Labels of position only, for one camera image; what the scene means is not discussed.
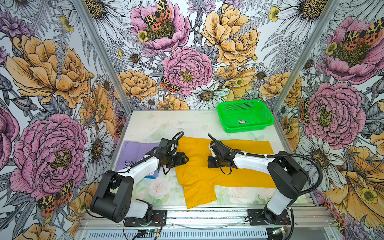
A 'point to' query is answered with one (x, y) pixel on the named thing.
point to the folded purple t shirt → (131, 151)
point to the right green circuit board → (278, 231)
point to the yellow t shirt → (197, 182)
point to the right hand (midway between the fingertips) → (209, 167)
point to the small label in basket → (242, 121)
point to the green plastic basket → (243, 116)
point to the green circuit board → (151, 230)
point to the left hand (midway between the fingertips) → (183, 165)
